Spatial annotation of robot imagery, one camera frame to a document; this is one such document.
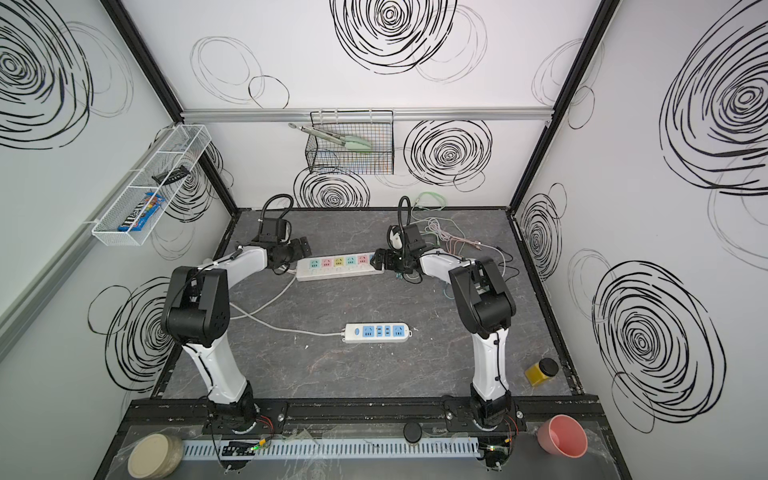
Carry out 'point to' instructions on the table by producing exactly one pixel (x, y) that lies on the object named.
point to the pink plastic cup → (560, 435)
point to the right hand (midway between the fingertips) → (382, 260)
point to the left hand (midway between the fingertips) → (303, 249)
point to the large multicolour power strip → (335, 266)
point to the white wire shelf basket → (162, 173)
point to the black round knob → (412, 432)
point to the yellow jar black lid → (539, 372)
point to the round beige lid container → (155, 456)
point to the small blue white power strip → (376, 332)
